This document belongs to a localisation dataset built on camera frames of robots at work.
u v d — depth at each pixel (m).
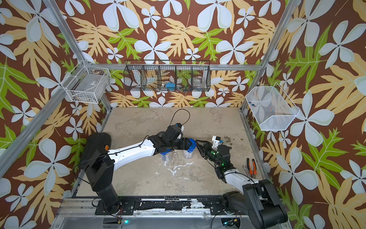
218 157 0.66
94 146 0.91
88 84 0.85
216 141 0.80
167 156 0.85
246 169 0.88
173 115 1.17
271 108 0.84
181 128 0.78
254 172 0.86
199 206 0.75
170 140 0.65
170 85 0.96
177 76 0.91
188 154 0.87
